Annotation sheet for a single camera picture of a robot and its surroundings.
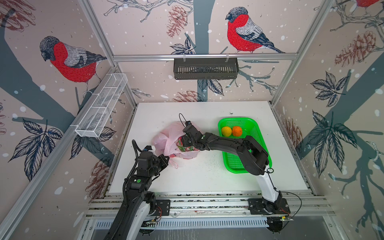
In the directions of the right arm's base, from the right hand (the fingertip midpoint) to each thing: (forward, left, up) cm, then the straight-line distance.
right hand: (184, 140), depth 95 cm
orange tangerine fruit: (+8, -35, 0) cm, 35 cm away
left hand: (-15, +6, +7) cm, 18 cm away
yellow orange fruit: (+7, -27, +2) cm, 28 cm away
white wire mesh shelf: (+3, +43, +28) cm, 52 cm away
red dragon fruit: (-3, +3, -1) cm, 4 cm away
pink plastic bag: (-8, +9, +10) cm, 15 cm away
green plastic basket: (+11, -43, +1) cm, 45 cm away
